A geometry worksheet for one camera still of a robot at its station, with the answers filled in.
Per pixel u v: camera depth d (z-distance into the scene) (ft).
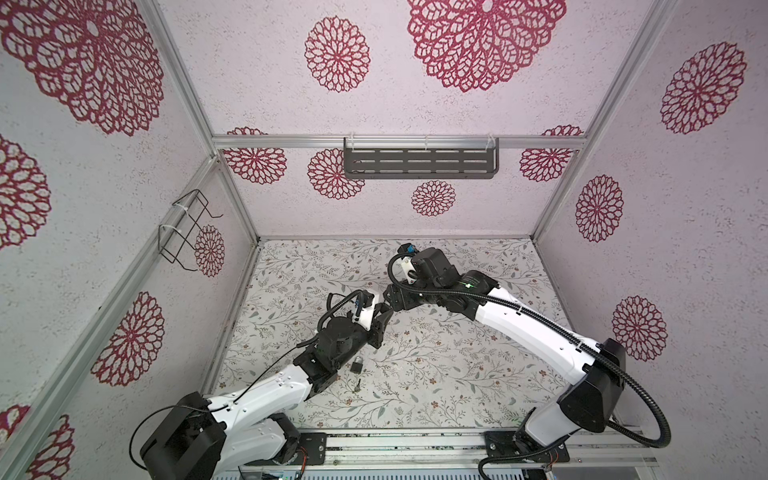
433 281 1.85
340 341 1.91
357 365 2.87
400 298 2.17
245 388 1.60
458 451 2.52
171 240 2.39
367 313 2.16
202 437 1.32
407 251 2.21
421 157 3.17
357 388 2.74
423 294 2.07
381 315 2.49
